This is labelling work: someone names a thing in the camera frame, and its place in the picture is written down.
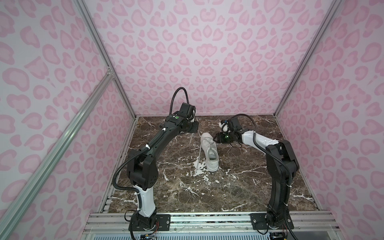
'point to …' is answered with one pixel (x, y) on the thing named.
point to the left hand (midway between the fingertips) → (195, 124)
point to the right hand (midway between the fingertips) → (218, 137)
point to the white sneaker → (209, 146)
